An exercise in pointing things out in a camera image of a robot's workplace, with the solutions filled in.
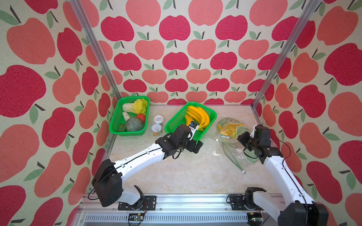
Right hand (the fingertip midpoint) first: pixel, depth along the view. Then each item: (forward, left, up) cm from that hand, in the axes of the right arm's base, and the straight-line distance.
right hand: (239, 137), depth 82 cm
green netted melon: (+7, +69, -4) cm, 69 cm away
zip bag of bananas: (+10, +4, -6) cm, 12 cm away
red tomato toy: (+17, +67, -8) cm, 69 cm away
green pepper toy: (+7, +79, -10) cm, 80 cm away
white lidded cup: (+15, +54, -8) cm, 57 cm away
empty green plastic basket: (+19, +39, -10) cm, 44 cm away
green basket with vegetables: (+16, +86, -10) cm, 88 cm away
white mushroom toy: (+20, +82, -12) cm, 85 cm away
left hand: (-8, +25, +3) cm, 26 cm away
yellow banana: (+17, +32, -8) cm, 37 cm away
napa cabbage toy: (+25, +71, -5) cm, 75 cm away
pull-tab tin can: (+8, +53, -9) cm, 55 cm away
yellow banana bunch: (+21, +23, -6) cm, 32 cm away
